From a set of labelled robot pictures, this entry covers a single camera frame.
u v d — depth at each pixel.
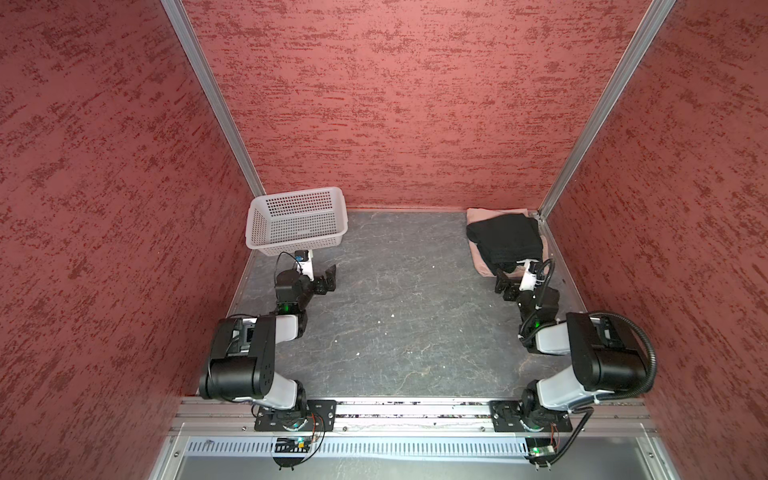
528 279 0.80
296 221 1.17
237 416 0.76
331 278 0.85
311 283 0.82
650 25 0.73
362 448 0.77
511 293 0.83
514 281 0.83
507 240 1.00
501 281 0.83
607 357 0.51
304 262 0.79
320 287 0.85
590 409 0.65
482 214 1.15
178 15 0.71
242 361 0.45
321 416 0.74
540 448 0.71
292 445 0.71
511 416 0.74
